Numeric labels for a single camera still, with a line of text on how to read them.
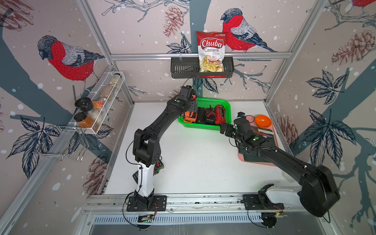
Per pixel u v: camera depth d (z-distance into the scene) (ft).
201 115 3.36
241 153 2.95
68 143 1.95
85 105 2.03
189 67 3.51
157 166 2.74
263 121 3.39
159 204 2.40
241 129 2.08
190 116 3.30
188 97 2.34
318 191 1.28
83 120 1.95
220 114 3.34
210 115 3.24
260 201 2.22
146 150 1.67
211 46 2.67
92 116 2.14
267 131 3.30
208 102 3.71
